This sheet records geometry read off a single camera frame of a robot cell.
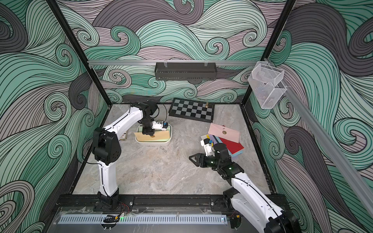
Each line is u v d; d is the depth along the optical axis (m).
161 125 0.82
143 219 0.70
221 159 0.61
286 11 0.73
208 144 0.73
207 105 1.13
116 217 0.70
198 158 0.70
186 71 1.06
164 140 0.93
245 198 0.50
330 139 0.52
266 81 0.78
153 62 0.95
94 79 1.04
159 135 0.90
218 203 0.72
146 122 0.76
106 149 0.52
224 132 1.01
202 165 0.68
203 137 1.01
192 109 1.11
